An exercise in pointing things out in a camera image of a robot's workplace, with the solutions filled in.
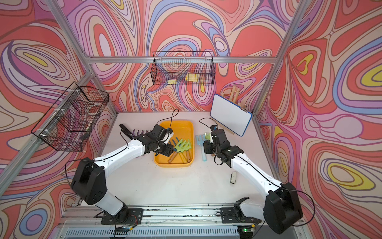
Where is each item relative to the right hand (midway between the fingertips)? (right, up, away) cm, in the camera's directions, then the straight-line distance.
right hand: (208, 147), depth 84 cm
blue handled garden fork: (-4, +1, +15) cm, 16 cm away
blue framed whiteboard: (+15, +19, +7) cm, 25 cm away
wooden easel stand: (+15, +30, +8) cm, 35 cm away
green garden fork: (-13, -2, +14) cm, 19 cm away
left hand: (-22, -2, +3) cm, 22 cm away
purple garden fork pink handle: (-48, +7, +20) cm, 53 cm away
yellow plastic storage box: (-17, +10, +24) cm, 31 cm away
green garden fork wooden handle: (-17, -1, +14) cm, 22 cm away
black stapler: (-57, +9, +21) cm, 62 cm away
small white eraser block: (+14, -17, 0) cm, 23 cm away
